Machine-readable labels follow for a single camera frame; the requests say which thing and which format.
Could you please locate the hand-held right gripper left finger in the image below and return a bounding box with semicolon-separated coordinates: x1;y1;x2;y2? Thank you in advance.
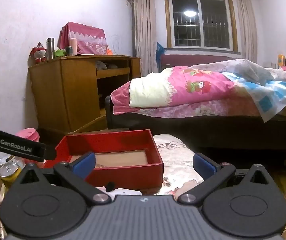
12;152;111;204

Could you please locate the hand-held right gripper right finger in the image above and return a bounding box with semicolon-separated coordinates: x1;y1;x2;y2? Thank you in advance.
178;152;275;204

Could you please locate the red box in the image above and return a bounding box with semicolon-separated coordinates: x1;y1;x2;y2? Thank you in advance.
43;129;164;188

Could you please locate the white sponge block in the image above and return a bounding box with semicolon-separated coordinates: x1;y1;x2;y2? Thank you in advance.
97;181;143;197

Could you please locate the grey soft toy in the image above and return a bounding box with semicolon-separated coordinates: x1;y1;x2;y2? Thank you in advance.
95;60;120;71

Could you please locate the pink lidded canister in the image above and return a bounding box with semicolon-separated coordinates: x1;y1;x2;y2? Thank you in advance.
15;128;46;169

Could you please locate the clear plastic bottle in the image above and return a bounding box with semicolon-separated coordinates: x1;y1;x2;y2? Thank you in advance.
0;155;17;167

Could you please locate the yellow drink can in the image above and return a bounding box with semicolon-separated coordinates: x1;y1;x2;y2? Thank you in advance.
0;162;23;190

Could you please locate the dark bed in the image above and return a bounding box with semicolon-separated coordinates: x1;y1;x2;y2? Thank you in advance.
105;54;286;160

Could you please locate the pink floral bed sheet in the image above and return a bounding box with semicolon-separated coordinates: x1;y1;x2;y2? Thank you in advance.
113;99;261;118

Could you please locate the wooden desk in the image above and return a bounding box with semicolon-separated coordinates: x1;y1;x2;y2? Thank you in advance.
28;54;141;134

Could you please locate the pink printed quilt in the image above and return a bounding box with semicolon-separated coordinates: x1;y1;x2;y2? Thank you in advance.
110;65;286;120

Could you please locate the red santa plush doll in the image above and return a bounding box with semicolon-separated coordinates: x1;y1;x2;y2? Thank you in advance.
30;42;48;65

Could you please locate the steel thermos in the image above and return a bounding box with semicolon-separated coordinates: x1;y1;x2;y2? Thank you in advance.
46;37;55;60

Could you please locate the blue hanging cloth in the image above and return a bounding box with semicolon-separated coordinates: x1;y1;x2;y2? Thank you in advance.
155;42;167;68

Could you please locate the pink cloth covered box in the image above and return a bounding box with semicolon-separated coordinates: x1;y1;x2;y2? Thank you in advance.
59;22;108;55

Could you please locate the beige curtain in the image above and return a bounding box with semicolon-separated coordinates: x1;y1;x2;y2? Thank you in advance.
132;0;157;77
234;0;258;64

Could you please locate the wooden framed window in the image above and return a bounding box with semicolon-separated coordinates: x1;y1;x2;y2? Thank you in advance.
164;0;238;52

